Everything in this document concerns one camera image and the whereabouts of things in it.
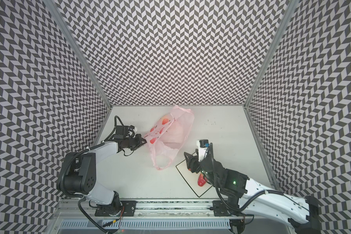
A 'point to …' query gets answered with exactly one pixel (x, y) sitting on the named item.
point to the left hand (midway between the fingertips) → (147, 141)
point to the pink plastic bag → (167, 134)
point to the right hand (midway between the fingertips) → (189, 157)
